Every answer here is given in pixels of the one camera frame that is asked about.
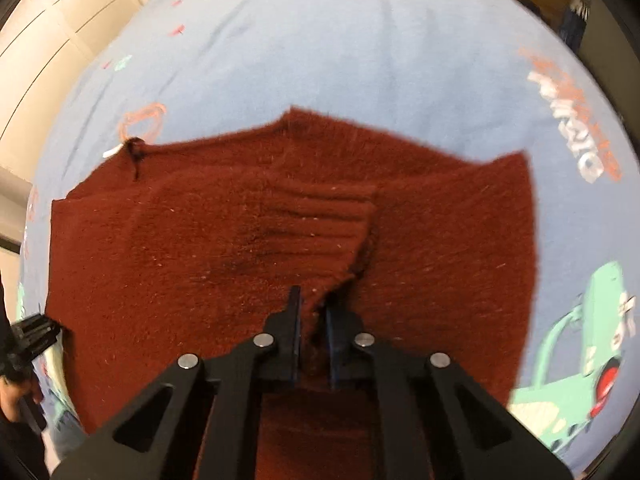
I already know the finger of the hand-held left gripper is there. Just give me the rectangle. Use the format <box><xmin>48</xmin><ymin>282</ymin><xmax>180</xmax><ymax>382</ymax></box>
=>
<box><xmin>7</xmin><ymin>312</ymin><xmax>64</xmax><ymax>367</ymax></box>

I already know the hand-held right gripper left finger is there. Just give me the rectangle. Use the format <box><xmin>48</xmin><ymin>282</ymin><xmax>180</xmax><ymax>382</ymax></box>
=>
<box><xmin>50</xmin><ymin>286</ymin><xmax>302</xmax><ymax>480</ymax></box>

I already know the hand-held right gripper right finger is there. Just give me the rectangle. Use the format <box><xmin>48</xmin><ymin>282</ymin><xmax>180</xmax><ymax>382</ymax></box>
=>
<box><xmin>325</xmin><ymin>304</ymin><xmax>572</xmax><ymax>480</ymax></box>

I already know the dark red knit sweater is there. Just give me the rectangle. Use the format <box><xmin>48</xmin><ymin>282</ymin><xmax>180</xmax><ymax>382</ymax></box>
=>
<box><xmin>45</xmin><ymin>105</ymin><xmax>539</xmax><ymax>480</ymax></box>

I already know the blue printed blanket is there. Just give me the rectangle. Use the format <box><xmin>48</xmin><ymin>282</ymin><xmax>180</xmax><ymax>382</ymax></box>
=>
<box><xmin>15</xmin><ymin>0</ymin><xmax>640</xmax><ymax>480</ymax></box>

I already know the white wardrobe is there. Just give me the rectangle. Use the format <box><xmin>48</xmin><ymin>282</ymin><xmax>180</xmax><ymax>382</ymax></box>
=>
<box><xmin>0</xmin><ymin>0</ymin><xmax>166</xmax><ymax>171</ymax></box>

